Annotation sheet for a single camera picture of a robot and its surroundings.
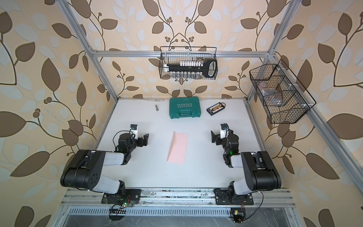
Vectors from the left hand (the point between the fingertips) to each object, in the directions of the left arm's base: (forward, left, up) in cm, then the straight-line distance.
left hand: (138, 132), depth 93 cm
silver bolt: (+25, -8, -3) cm, 26 cm away
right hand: (+1, -54, +3) cm, 55 cm away
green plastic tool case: (+23, -31, 0) cm, 38 cm away
